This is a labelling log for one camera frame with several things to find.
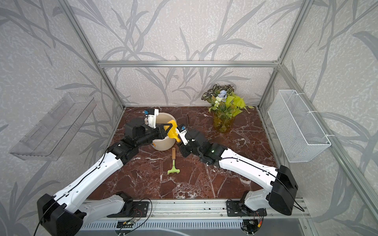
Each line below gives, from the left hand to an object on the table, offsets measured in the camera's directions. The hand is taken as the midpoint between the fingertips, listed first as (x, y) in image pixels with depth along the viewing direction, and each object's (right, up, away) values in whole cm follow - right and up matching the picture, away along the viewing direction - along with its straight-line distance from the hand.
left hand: (172, 126), depth 71 cm
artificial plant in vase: (+29, +12, +22) cm, 39 cm away
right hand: (+3, -8, +3) cm, 9 cm away
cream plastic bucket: (-7, -12, +20) cm, 25 cm away
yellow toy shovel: (0, -4, +2) cm, 4 cm away
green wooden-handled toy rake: (-2, -27, +16) cm, 31 cm away
